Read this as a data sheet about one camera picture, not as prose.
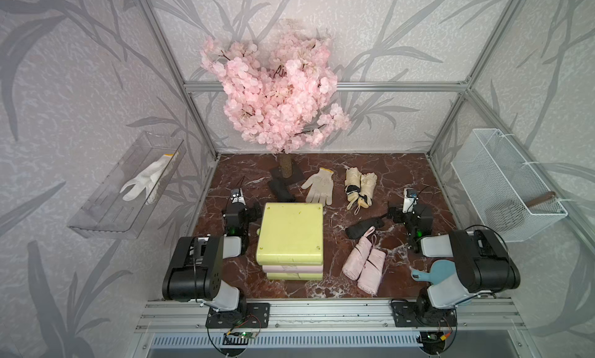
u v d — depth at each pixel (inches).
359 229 35.5
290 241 26.4
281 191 40.1
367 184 40.1
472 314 29.8
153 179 25.3
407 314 28.8
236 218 27.8
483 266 17.9
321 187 42.1
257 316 28.5
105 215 24.3
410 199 32.2
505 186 25.1
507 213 28.4
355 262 31.8
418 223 28.3
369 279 31.1
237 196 31.5
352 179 41.3
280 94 27.8
